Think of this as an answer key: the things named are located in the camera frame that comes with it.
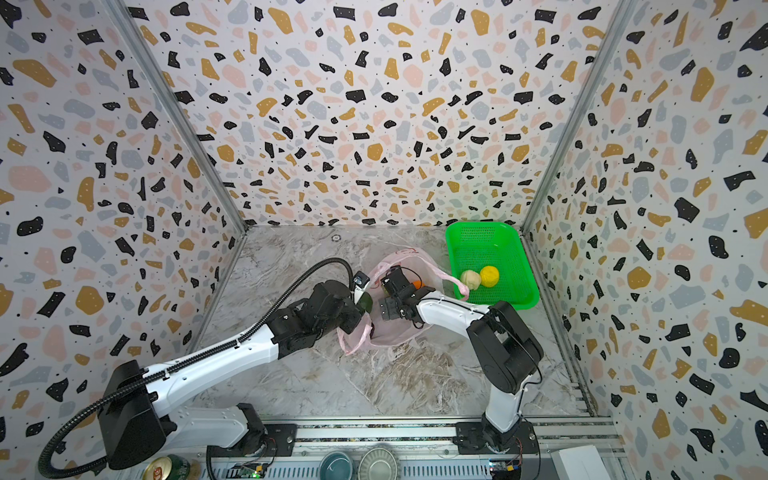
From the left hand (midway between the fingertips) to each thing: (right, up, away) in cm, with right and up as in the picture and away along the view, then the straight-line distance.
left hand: (360, 296), depth 78 cm
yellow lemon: (+40, +4, +22) cm, 46 cm away
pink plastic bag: (+14, +8, -5) cm, 17 cm away
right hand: (+8, -2, +15) cm, 17 cm away
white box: (+51, -36, -10) cm, 64 cm away
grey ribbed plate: (+5, -38, -8) cm, 40 cm away
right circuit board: (+36, -41, -6) cm, 54 cm away
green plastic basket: (+39, +15, +35) cm, 54 cm away
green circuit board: (-25, -40, -8) cm, 48 cm away
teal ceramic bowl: (-5, -39, -8) cm, 40 cm away
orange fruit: (+15, +3, -2) cm, 16 cm away
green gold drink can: (-37, -33, -17) cm, 52 cm away
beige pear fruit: (+34, +3, +22) cm, 41 cm away
